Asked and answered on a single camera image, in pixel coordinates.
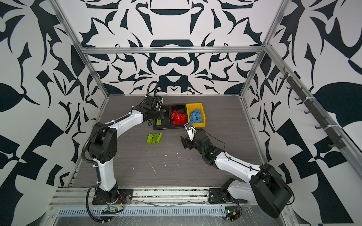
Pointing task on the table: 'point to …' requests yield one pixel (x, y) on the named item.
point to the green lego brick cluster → (154, 138)
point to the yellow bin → (192, 107)
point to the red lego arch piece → (177, 118)
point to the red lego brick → (175, 112)
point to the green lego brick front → (158, 122)
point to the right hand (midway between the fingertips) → (187, 130)
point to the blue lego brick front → (195, 117)
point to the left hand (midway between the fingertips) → (162, 111)
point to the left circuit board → (111, 210)
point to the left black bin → (166, 122)
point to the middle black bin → (181, 108)
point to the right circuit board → (232, 213)
